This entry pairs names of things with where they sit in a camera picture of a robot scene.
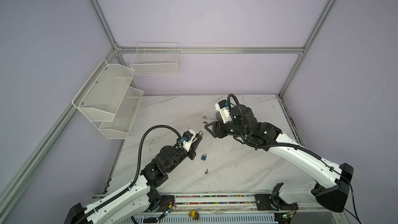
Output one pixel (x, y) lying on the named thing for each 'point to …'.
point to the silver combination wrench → (204, 117)
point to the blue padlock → (203, 156)
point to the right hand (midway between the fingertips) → (207, 125)
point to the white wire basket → (156, 58)
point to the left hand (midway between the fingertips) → (198, 136)
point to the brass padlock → (200, 135)
